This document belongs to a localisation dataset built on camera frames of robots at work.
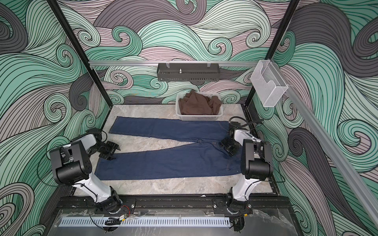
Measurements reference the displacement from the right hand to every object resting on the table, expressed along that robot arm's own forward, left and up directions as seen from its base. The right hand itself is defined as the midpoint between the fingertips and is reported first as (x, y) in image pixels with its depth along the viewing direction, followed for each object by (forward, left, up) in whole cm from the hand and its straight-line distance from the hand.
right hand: (223, 149), depth 94 cm
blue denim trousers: (-3, +16, 0) cm, 16 cm away
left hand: (-1, +68, +3) cm, 68 cm away
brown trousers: (+34, +18, +9) cm, 40 cm away
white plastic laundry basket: (+22, +15, +7) cm, 28 cm away
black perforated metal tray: (+39, +22, +32) cm, 55 cm away
